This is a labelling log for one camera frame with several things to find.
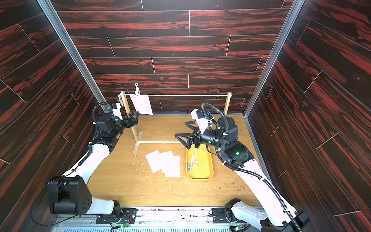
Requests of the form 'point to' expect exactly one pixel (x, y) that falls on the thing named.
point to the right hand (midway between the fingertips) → (185, 126)
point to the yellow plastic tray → (205, 155)
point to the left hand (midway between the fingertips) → (134, 113)
